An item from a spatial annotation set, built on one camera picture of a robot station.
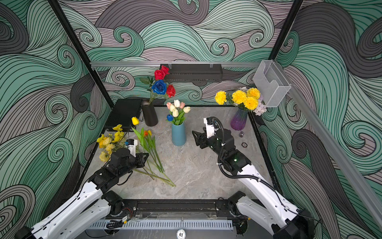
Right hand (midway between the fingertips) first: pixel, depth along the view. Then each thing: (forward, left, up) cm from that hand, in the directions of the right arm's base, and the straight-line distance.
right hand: (195, 131), depth 72 cm
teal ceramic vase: (+7, +10, -13) cm, 18 cm away
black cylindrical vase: (+25, +30, -14) cm, 42 cm away
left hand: (-6, +26, -12) cm, 29 cm away
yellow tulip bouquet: (+10, +9, +4) cm, 14 cm away
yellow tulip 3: (0, +27, -7) cm, 28 cm away
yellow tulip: (+7, +32, +1) cm, 32 cm away
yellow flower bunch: (-14, +18, -26) cm, 35 cm away
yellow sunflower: (-12, +28, -26) cm, 40 cm away
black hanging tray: (+42, +7, +6) cm, 43 cm away
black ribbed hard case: (+37, +58, -26) cm, 73 cm away
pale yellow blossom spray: (+3, +55, -19) cm, 58 cm away
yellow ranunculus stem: (+12, +50, -19) cm, 54 cm away
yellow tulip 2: (+8, +30, -22) cm, 39 cm away
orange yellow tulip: (+7, +30, -23) cm, 39 cm away
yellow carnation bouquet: (+15, -28, +7) cm, 33 cm away
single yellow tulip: (+6, +28, -24) cm, 38 cm away
